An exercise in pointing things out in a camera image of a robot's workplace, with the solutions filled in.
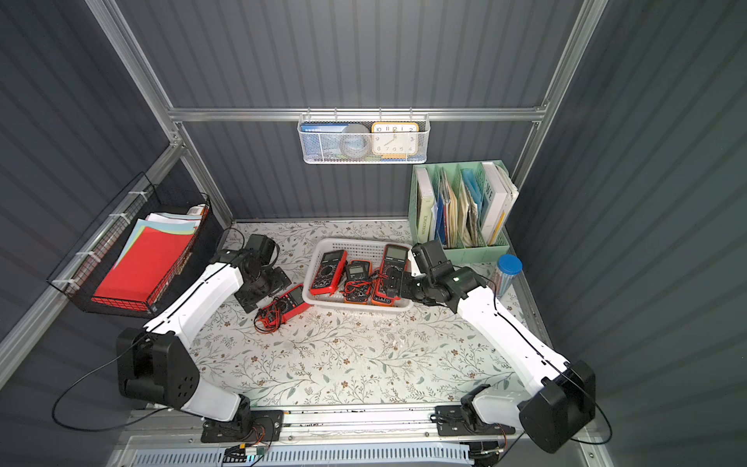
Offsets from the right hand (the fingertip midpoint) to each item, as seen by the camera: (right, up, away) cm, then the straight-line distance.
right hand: (403, 286), depth 77 cm
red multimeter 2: (-37, -9, +12) cm, 40 cm away
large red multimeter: (-23, +2, +14) cm, 27 cm away
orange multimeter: (-5, -7, +16) cm, 18 cm away
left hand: (-39, -3, +8) cm, 39 cm away
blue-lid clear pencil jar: (+31, +5, +5) cm, 31 cm away
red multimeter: (-2, +6, +18) cm, 19 cm away
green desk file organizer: (+21, +24, +17) cm, 36 cm away
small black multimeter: (-13, -1, +13) cm, 19 cm away
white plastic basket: (-14, +10, +25) cm, 30 cm away
